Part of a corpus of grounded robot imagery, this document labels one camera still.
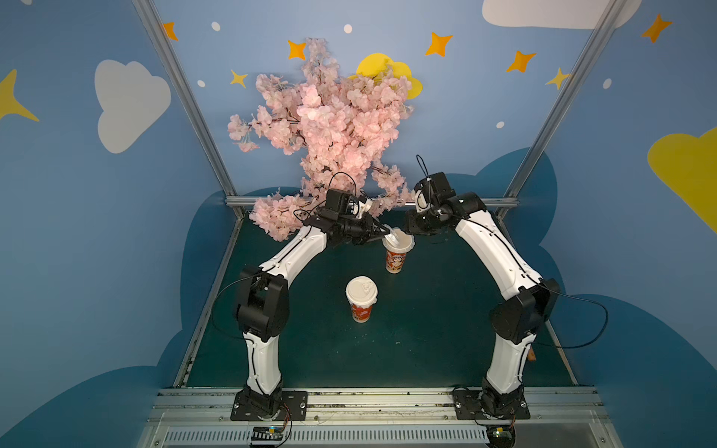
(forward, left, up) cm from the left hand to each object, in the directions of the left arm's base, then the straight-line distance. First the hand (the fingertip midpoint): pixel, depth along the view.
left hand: (391, 229), depth 83 cm
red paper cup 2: (-1, -3, -17) cm, 17 cm away
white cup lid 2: (-2, -2, -3) cm, 4 cm away
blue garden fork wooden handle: (-29, -43, -23) cm, 57 cm away
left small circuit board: (-50, +33, -27) cm, 65 cm away
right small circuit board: (-49, -30, -27) cm, 63 cm away
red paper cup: (-20, +9, -18) cm, 28 cm away
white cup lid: (-17, +9, -8) cm, 21 cm away
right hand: (+2, -6, 0) cm, 7 cm away
